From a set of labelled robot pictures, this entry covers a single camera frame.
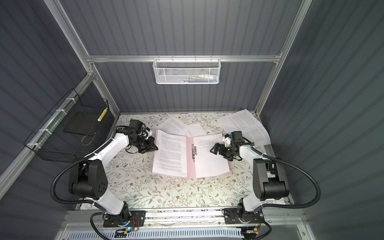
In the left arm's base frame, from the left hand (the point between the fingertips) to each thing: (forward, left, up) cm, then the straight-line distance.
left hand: (157, 148), depth 88 cm
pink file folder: (-1, -17, -9) cm, 19 cm away
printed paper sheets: (+27, -64, -10) cm, 70 cm away
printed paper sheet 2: (+22, -23, -12) cm, 34 cm away
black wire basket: (+2, +39, +18) cm, 43 cm away
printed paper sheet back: (+26, -8, -10) cm, 29 cm away
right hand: (-2, -37, -6) cm, 37 cm away
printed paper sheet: (-1, -7, -5) cm, 8 cm away
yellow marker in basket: (+13, +28, +17) cm, 36 cm away
